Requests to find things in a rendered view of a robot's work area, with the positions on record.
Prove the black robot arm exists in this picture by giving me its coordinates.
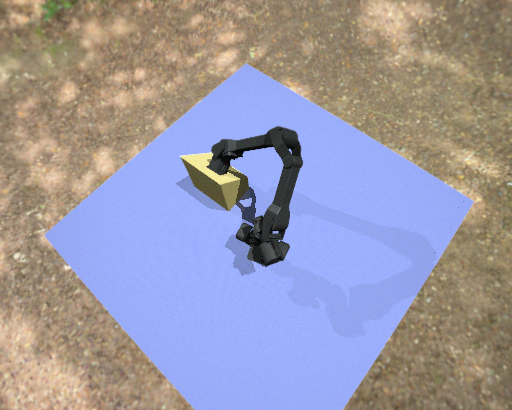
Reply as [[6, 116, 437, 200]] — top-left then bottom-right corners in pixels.
[[206, 126, 303, 266]]

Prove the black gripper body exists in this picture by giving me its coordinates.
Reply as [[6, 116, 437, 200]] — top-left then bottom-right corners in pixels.
[[236, 223, 290, 261]]

